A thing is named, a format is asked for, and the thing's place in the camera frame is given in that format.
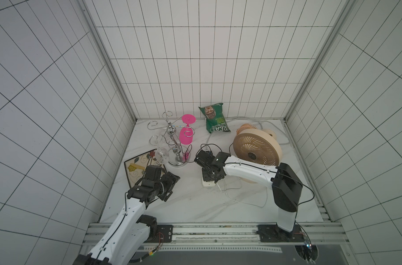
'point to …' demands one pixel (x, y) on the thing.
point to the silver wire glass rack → (179, 155)
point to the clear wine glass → (163, 154)
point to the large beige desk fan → (260, 146)
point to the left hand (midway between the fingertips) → (176, 186)
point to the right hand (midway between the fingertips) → (203, 179)
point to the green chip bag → (215, 120)
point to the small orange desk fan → (246, 126)
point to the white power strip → (207, 184)
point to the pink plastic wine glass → (186, 133)
